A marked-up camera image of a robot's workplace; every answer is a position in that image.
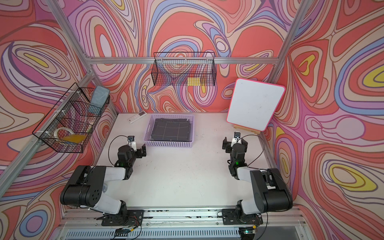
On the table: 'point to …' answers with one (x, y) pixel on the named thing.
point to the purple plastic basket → (148, 131)
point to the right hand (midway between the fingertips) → (234, 141)
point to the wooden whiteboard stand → (247, 129)
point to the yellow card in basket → (76, 138)
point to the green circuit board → (121, 232)
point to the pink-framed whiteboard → (253, 104)
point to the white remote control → (139, 115)
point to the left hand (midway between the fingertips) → (138, 144)
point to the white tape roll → (55, 133)
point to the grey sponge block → (99, 96)
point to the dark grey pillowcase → (171, 129)
